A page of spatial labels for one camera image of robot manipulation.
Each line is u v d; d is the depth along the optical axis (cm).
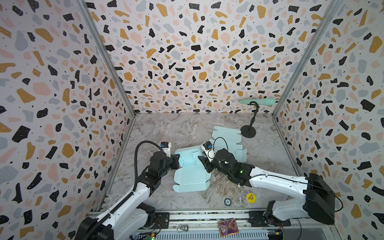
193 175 79
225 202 80
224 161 57
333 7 72
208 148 65
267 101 83
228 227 70
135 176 55
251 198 81
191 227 73
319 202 42
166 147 72
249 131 112
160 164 62
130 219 55
